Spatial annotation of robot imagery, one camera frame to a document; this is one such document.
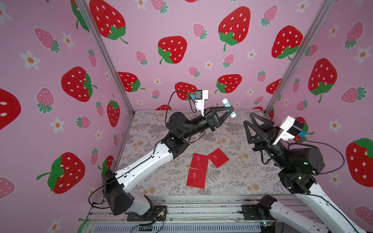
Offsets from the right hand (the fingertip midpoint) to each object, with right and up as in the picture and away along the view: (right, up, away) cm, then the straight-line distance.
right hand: (251, 117), depth 46 cm
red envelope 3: (-17, -35, +40) cm, 56 cm away
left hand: (-6, +3, +2) cm, 6 cm away
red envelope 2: (-2, -25, +50) cm, 55 cm away
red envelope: (-15, -26, +47) cm, 56 cm away
